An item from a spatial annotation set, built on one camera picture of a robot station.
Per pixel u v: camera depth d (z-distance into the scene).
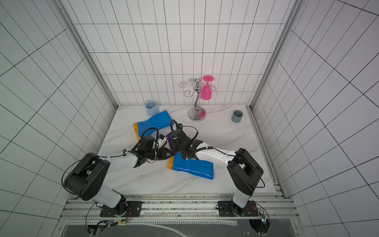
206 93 1.05
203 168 0.86
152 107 1.11
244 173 0.45
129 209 0.72
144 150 0.72
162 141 0.83
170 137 0.87
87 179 0.44
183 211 0.73
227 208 0.73
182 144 0.64
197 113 1.14
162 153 0.78
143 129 1.00
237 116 1.07
